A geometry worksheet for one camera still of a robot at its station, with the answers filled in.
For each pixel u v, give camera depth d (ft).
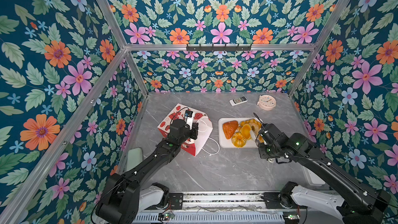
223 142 3.06
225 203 2.41
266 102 3.65
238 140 2.98
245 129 2.91
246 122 3.26
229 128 3.14
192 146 2.72
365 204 1.24
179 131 2.08
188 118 2.37
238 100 3.75
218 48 3.06
